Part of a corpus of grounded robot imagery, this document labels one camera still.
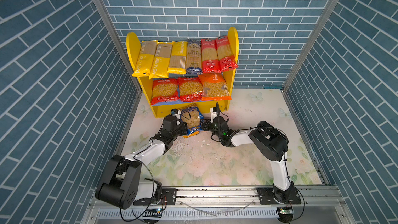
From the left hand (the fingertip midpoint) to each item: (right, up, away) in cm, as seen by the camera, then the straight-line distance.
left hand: (187, 123), depth 90 cm
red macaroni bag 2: (+1, +21, +6) cm, 22 cm away
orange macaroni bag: (+17, +22, +7) cm, 28 cm away
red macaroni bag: (-15, +20, +6) cm, 26 cm away
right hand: (+6, +3, +5) cm, 8 cm away
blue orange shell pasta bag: (+1, +5, +6) cm, 8 cm away
